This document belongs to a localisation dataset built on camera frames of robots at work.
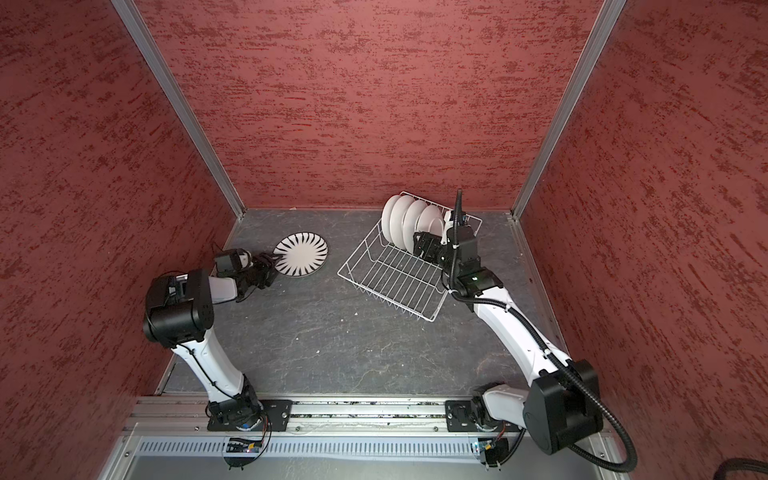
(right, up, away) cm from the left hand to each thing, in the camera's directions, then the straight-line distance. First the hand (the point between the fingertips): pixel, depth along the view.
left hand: (283, 263), depth 101 cm
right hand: (+47, +8, -19) cm, 51 cm away
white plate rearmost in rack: (+35, +16, -1) cm, 39 cm away
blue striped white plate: (+5, +3, +6) cm, 8 cm away
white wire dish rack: (+42, -5, -3) cm, 42 cm away
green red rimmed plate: (+51, +15, -3) cm, 53 cm away
